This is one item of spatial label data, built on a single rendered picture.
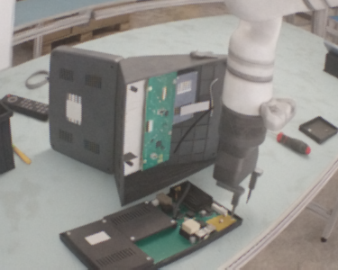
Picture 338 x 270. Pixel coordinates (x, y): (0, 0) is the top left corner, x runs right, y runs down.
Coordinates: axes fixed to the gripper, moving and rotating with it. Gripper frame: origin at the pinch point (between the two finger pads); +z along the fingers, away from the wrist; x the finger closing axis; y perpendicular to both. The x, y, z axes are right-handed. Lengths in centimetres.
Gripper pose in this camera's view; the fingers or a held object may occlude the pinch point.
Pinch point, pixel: (239, 210)
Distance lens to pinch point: 74.9
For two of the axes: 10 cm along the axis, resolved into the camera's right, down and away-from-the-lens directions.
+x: -6.0, 3.5, -7.2
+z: -0.8, 8.7, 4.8
